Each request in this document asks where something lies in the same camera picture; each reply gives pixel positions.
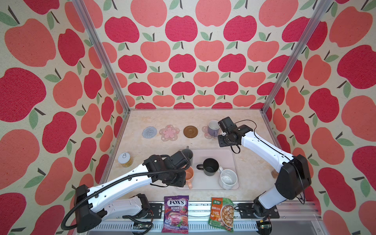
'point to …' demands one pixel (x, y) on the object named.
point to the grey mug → (189, 154)
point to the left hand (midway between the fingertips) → (184, 187)
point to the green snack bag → (222, 213)
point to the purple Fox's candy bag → (176, 214)
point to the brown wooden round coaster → (190, 131)
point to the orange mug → (189, 176)
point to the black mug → (209, 166)
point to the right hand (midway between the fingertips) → (224, 143)
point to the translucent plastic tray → (199, 181)
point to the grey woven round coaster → (149, 132)
